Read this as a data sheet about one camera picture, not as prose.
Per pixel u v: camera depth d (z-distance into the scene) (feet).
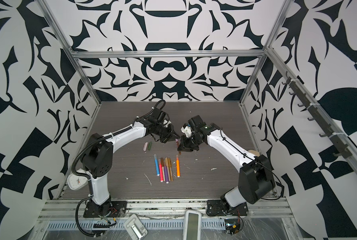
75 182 2.61
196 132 2.08
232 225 2.34
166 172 2.79
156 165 2.88
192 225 2.18
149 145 3.16
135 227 2.25
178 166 2.86
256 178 1.40
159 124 2.56
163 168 2.85
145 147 3.15
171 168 2.85
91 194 1.94
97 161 1.62
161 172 2.79
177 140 2.72
